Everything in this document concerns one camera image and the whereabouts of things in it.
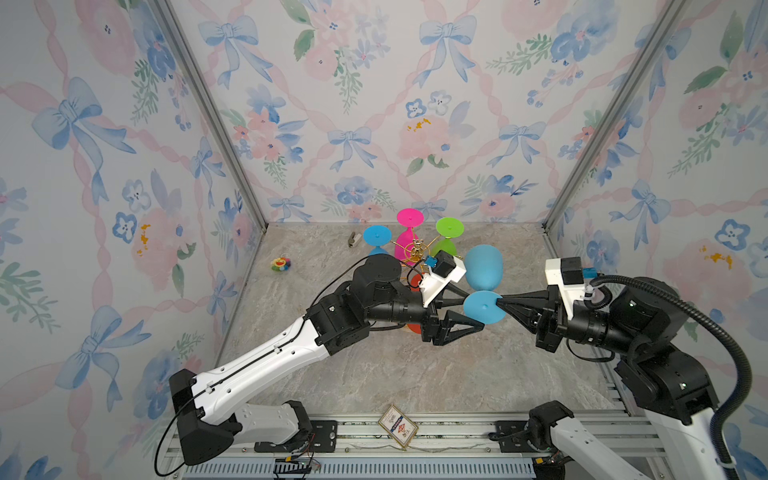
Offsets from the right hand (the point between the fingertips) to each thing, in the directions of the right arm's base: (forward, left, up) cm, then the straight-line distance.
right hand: (501, 299), depth 52 cm
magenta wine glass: (+24, +15, -12) cm, 31 cm away
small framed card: (-13, +17, -40) cm, 45 cm away
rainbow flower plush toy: (+37, +60, -38) cm, 80 cm away
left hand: (-2, +4, -1) cm, 5 cm away
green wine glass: (+28, +4, -11) cm, 30 cm away
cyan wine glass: (+26, +23, -11) cm, 36 cm away
